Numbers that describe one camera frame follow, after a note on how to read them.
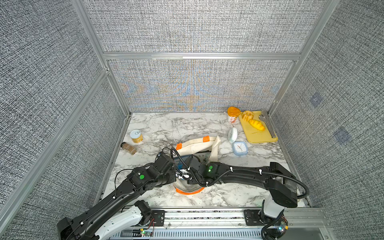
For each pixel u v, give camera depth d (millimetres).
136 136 1003
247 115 1133
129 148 949
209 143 798
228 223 732
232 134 977
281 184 467
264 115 1243
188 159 775
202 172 608
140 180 483
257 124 1091
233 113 1074
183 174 675
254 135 1060
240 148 974
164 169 557
